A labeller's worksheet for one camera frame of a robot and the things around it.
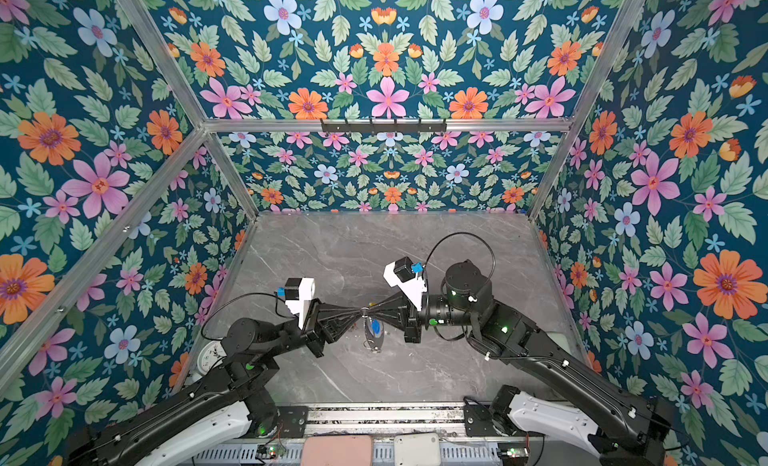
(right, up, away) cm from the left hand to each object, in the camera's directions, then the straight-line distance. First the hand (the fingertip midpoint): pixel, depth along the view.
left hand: (356, 316), depth 52 cm
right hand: (+2, +1, +3) cm, 4 cm away
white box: (+11, -36, +18) cm, 42 cm away
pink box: (-8, -37, +18) cm, 42 cm away
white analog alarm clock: (-45, -18, +29) cm, 57 cm away
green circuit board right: (+34, -38, +19) cm, 54 cm away
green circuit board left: (-24, -37, +19) cm, 48 cm away
